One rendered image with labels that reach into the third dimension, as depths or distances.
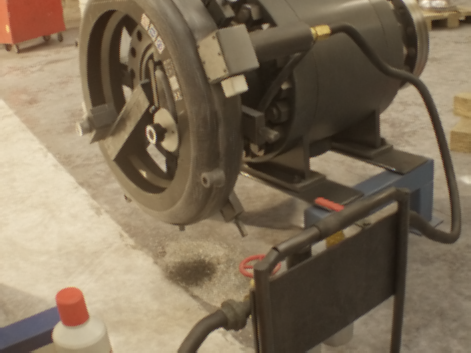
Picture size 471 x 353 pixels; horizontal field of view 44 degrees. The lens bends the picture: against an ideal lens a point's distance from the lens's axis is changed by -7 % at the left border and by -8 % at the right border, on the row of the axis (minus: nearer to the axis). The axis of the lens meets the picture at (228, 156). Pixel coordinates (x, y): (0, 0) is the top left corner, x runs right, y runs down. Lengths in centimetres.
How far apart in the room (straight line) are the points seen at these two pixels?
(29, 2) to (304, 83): 553
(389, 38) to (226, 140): 76
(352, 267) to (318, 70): 76
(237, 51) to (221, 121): 18
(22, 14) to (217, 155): 564
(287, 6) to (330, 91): 28
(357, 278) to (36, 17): 617
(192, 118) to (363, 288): 57
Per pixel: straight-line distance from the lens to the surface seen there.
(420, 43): 225
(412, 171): 204
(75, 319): 68
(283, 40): 146
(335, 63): 181
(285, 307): 107
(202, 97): 144
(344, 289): 117
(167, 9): 149
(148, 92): 160
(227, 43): 136
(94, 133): 183
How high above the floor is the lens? 105
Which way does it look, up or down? 21 degrees down
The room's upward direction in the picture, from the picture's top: 6 degrees counter-clockwise
